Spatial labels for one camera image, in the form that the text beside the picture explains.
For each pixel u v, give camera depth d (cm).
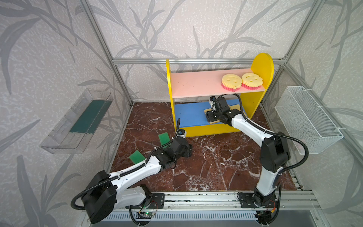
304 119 65
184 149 63
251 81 71
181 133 72
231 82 70
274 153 48
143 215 72
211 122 84
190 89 71
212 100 83
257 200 65
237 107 68
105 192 39
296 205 76
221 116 67
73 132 64
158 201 73
